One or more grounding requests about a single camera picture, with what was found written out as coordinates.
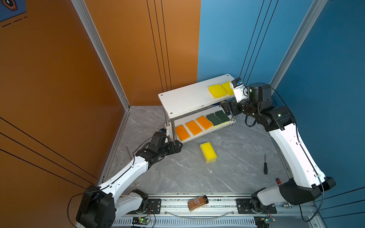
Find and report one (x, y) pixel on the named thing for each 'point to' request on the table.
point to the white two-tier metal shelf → (195, 109)
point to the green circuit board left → (140, 220)
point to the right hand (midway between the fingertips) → (232, 99)
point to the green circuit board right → (262, 221)
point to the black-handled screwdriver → (265, 165)
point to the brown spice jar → (196, 203)
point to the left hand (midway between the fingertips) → (178, 144)
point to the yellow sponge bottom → (208, 152)
